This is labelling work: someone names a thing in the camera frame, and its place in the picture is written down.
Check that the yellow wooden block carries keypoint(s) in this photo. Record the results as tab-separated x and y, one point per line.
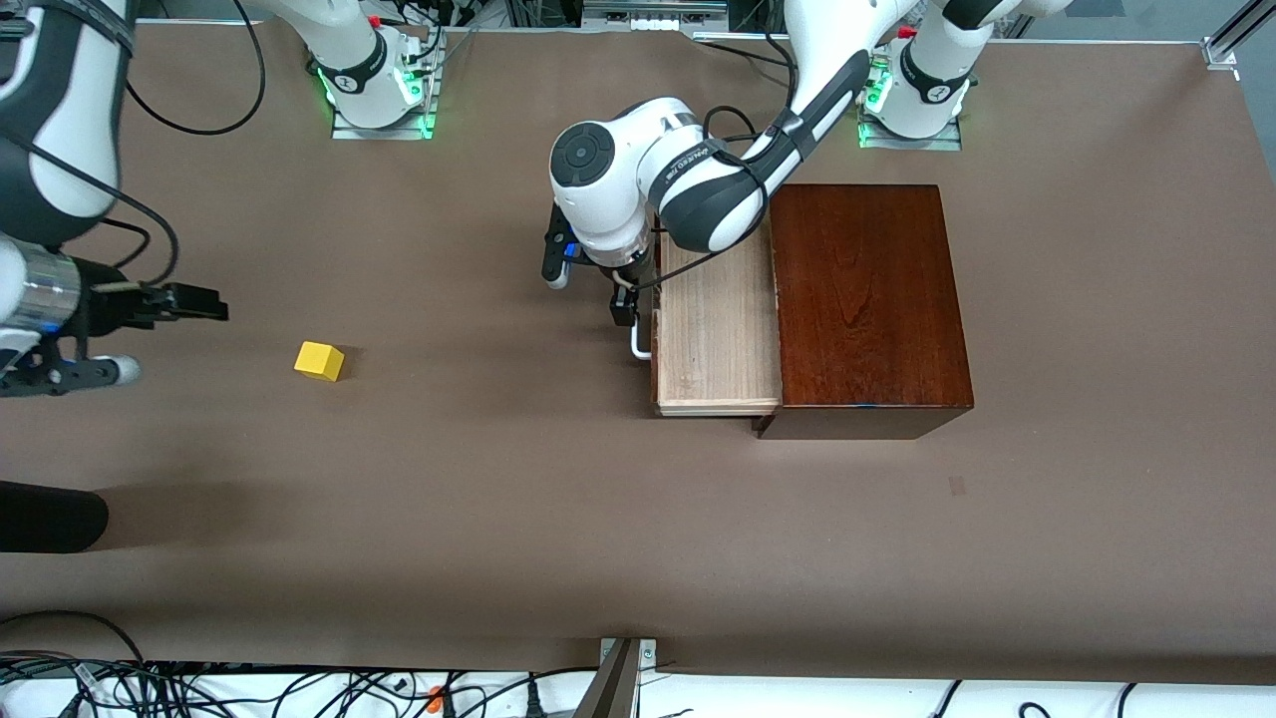
319	361

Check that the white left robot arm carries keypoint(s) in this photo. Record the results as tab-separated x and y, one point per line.
608	170

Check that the black cylindrical object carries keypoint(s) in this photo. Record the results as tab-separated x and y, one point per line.
50	517

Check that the dark brown wooden cabinet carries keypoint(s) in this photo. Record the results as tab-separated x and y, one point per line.
877	299

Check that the white power strip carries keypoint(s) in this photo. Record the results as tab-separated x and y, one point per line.
656	23

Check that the orange connector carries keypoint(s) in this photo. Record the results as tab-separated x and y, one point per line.
436	698

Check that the silver aluminium rack frame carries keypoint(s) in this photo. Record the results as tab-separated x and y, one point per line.
653	8

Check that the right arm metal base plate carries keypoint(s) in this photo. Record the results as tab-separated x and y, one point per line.
384	133

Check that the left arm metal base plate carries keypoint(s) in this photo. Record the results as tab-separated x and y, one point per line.
912	145

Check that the aluminium profile with bracket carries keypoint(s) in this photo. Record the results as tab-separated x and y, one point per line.
613	678

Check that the aluminium corner bracket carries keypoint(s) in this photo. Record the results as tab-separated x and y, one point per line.
1221	52

